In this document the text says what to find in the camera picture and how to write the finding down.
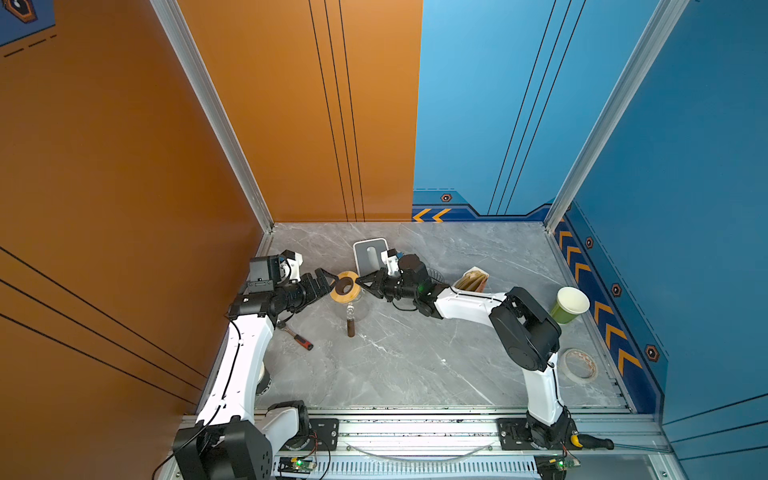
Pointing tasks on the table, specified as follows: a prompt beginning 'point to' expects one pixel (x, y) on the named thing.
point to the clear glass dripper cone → (437, 276)
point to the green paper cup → (570, 303)
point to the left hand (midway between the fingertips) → (327, 283)
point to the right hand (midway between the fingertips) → (354, 283)
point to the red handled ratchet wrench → (300, 340)
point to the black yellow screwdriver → (590, 441)
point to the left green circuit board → (295, 465)
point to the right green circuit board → (554, 465)
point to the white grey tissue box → (368, 255)
